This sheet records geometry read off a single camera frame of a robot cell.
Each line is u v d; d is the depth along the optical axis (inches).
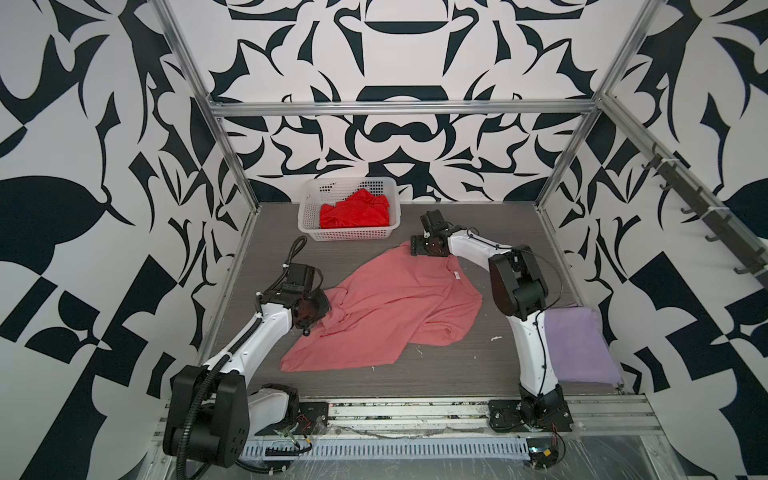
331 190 45.6
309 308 30.1
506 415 29.3
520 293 23.4
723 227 21.5
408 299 36.4
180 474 13.8
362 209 44.9
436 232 33.2
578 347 34.0
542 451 28.0
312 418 29.1
